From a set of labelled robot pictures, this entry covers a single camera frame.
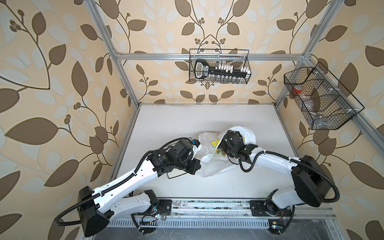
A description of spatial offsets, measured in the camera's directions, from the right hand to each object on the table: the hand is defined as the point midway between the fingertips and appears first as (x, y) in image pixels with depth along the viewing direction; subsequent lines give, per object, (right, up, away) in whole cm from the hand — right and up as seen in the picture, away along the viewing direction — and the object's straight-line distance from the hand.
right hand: (220, 146), depth 88 cm
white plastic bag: (-7, -4, -17) cm, 19 cm away
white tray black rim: (-26, -14, -5) cm, 30 cm away
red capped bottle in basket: (+46, +34, 0) cm, 57 cm away
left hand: (-11, -7, -18) cm, 23 cm away
